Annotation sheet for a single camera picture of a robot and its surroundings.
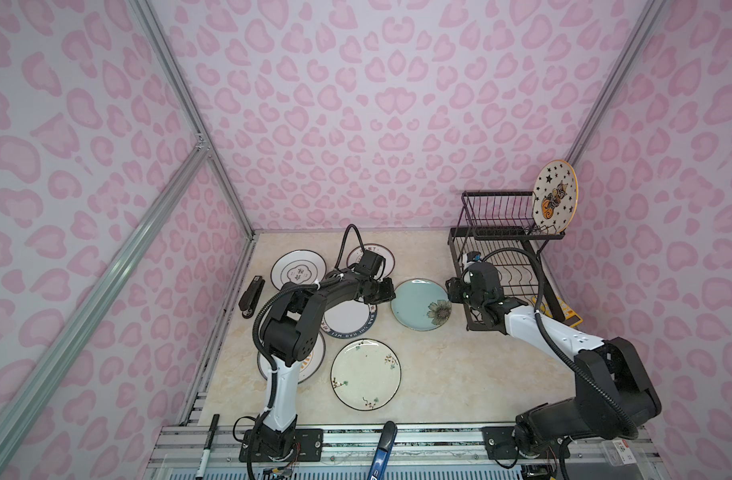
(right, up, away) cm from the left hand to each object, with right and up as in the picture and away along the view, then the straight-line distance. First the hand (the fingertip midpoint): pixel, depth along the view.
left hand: (397, 291), depth 97 cm
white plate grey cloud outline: (-36, +7, +12) cm, 38 cm away
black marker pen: (-48, -35, -24) cm, 65 cm away
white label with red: (+51, -34, -27) cm, 68 cm away
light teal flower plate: (+8, -4, +1) cm, 9 cm away
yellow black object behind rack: (+54, -8, -3) cm, 54 cm away
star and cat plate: (+46, +29, -9) cm, 55 cm away
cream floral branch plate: (-10, -23, -11) cm, 27 cm away
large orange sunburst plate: (-26, -20, -11) cm, 35 cm away
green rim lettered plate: (-16, -9, -3) cm, 18 cm away
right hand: (+16, +4, -8) cm, 18 cm away
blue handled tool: (-6, -34, -29) cm, 45 cm away
